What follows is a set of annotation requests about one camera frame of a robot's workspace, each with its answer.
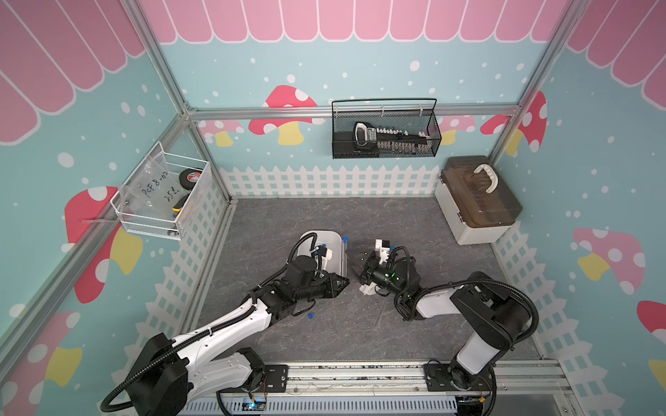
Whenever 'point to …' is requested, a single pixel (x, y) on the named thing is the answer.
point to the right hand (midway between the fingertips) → (346, 258)
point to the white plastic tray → (331, 239)
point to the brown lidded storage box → (478, 202)
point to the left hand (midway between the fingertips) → (348, 287)
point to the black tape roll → (188, 178)
